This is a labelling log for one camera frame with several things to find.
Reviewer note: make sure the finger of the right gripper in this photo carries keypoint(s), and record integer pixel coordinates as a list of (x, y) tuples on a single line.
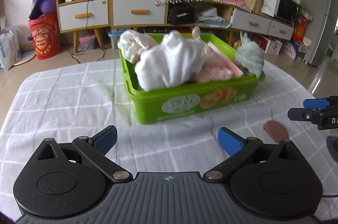
[(320, 103), (303, 114)]

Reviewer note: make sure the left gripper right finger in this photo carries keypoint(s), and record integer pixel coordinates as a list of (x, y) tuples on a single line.
[(239, 149)]

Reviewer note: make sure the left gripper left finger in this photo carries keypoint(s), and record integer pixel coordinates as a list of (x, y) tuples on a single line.
[(93, 150)]

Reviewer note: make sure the green towel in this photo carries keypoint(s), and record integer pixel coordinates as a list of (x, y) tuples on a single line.
[(250, 56)]

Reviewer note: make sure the pink plush toy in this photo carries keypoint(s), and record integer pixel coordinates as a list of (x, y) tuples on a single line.
[(216, 67)]

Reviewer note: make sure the white cloth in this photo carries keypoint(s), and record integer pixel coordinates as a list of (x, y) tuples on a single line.
[(171, 63)]

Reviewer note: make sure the red white santa plush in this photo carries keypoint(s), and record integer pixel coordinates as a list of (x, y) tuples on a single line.
[(132, 44)]

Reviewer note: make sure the brown round cushion pad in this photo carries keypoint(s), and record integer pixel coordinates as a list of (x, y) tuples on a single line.
[(276, 130)]

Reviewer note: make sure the grey checked tablecloth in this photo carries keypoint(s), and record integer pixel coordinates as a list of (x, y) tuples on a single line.
[(78, 100)]

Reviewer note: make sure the green plastic bin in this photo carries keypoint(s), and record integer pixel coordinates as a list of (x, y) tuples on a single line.
[(190, 97)]

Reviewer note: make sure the clear storage box pink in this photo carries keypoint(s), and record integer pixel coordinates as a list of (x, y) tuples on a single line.
[(87, 41)]

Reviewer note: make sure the clear storage box blue lid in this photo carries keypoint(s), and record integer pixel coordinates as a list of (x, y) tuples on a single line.
[(114, 35)]

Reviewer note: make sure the bunny doll blue dress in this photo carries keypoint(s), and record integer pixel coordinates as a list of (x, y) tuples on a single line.
[(196, 33)]

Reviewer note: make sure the silver refrigerator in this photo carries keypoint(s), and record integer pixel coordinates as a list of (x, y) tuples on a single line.
[(320, 30)]

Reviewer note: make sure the white paper bag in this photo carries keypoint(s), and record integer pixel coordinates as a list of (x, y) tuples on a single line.
[(9, 46)]

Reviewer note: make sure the low wooden tv shelf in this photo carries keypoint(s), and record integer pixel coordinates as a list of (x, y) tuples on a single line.
[(256, 23)]

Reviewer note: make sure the black bag on shelf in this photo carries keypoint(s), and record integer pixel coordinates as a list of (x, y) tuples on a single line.
[(180, 13)]

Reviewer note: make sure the purple plush toy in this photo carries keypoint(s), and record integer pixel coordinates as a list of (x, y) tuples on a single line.
[(42, 7)]

